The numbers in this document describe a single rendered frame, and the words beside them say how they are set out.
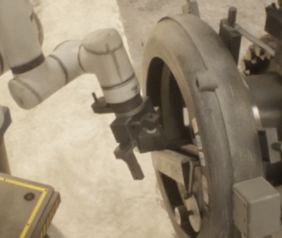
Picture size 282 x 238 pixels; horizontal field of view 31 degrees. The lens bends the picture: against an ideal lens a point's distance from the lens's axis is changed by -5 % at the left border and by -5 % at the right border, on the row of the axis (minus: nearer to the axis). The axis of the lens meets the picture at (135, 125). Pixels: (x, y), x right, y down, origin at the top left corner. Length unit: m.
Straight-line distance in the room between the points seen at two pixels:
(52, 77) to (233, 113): 0.42
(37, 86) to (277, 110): 0.67
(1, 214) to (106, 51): 0.83
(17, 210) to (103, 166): 0.65
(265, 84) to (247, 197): 0.48
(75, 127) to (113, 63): 1.36
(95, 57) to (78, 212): 1.09
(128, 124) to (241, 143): 0.26
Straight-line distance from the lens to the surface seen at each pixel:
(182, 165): 1.41
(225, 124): 1.20
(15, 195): 1.86
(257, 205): 1.15
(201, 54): 1.27
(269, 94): 1.51
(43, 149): 2.46
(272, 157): 1.21
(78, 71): 1.28
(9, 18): 1.17
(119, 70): 1.20
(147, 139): 1.65
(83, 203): 2.21
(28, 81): 1.21
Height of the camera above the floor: 1.70
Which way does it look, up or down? 42 degrees down
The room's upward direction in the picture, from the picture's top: 2 degrees counter-clockwise
